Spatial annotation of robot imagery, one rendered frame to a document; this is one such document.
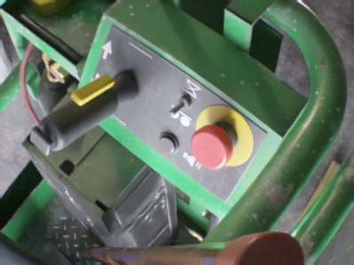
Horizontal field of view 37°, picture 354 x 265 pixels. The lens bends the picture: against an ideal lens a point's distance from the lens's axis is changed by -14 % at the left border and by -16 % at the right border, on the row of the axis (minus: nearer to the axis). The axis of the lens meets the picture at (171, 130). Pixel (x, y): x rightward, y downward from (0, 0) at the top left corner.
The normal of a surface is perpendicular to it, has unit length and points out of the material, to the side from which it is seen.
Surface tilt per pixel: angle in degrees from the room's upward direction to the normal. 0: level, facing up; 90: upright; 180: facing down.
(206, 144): 58
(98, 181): 0
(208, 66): 0
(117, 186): 0
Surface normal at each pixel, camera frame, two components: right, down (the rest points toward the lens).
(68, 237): -0.03, -0.38
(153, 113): -0.55, 0.41
